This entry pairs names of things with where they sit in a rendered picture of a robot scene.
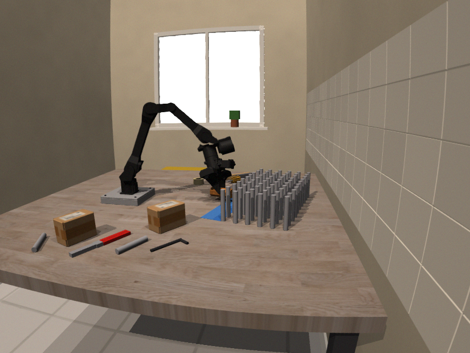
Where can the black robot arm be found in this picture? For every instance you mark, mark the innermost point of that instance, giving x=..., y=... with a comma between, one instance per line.
x=129, y=184

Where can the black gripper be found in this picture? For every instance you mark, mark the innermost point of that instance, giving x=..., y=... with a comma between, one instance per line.
x=216, y=177

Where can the red and grey bar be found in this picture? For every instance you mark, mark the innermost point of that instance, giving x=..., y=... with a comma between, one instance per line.
x=99, y=243

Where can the brown cardboard box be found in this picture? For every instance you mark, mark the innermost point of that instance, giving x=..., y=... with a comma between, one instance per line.
x=166, y=216
x=75, y=227

